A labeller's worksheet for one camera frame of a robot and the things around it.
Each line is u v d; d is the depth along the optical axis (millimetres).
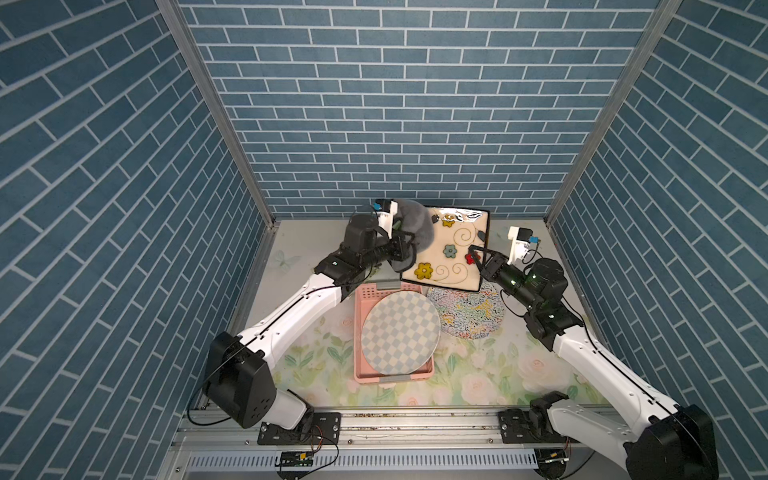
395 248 671
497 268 652
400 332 861
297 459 720
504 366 847
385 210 666
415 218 731
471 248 726
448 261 743
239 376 403
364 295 945
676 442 383
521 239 662
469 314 937
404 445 712
